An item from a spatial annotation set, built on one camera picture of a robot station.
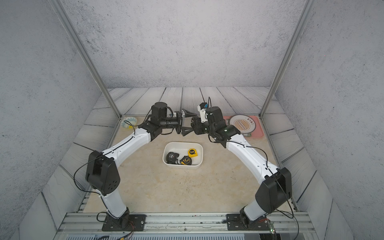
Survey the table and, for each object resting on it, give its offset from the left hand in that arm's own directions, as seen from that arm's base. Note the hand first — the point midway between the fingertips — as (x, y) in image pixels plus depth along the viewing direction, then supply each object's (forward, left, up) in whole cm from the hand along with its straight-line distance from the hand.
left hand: (198, 121), depth 74 cm
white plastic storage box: (0, +9, -31) cm, 33 cm away
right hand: (+2, +2, -4) cm, 4 cm away
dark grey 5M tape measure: (-3, +17, -29) cm, 34 cm away
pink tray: (+18, -44, -31) cm, 57 cm away
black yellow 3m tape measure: (-6, +7, -28) cm, 30 cm away
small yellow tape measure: (+1, +3, -30) cm, 30 cm away
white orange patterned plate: (+26, -35, -31) cm, 54 cm away
